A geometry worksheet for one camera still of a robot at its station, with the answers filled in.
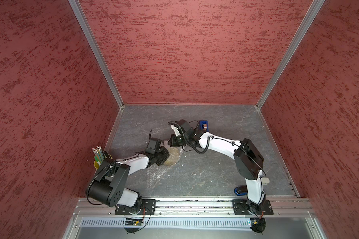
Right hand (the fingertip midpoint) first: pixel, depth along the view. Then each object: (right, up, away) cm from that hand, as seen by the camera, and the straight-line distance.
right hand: (168, 145), depth 87 cm
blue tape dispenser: (+23, +11, +14) cm, 29 cm away
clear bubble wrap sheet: (-7, -17, -2) cm, 18 cm away
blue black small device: (+39, -22, -11) cm, 46 cm away
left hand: (+1, -8, +5) cm, 9 cm away
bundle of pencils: (-36, -4, -9) cm, 37 cm away
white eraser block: (+55, -18, -6) cm, 58 cm away
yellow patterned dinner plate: (+3, -7, +1) cm, 8 cm away
